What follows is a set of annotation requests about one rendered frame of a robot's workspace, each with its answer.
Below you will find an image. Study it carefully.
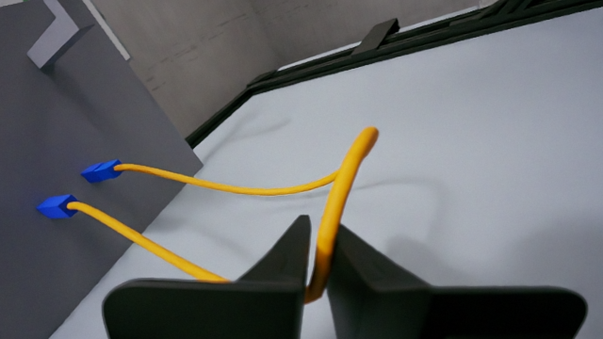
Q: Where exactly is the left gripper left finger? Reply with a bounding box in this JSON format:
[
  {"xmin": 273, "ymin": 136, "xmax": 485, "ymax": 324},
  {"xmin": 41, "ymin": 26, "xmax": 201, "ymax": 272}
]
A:
[{"xmin": 101, "ymin": 214, "xmax": 312, "ymax": 339}]

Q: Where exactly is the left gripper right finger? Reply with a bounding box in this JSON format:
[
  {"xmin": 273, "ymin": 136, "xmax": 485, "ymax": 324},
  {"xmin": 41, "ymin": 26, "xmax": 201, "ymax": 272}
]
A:
[{"xmin": 326, "ymin": 222, "xmax": 588, "ymax": 339}]

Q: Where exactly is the yellow patch cord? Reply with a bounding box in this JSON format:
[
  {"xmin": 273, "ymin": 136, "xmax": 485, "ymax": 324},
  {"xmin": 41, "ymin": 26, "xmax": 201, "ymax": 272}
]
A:
[{"xmin": 67, "ymin": 126, "xmax": 379, "ymax": 306}]

